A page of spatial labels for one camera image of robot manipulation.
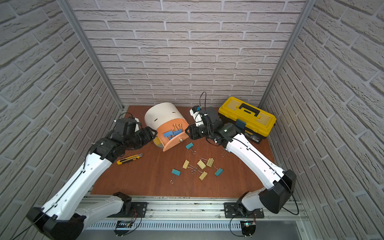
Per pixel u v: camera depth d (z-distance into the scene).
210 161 0.90
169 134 0.81
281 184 0.39
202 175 0.85
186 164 0.89
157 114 0.87
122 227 0.72
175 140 0.75
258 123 0.90
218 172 0.85
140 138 0.61
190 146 0.97
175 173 0.86
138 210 0.74
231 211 0.73
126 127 0.52
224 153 0.94
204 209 0.76
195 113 0.63
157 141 0.77
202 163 0.89
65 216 0.38
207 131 0.53
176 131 0.83
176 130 0.83
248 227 0.70
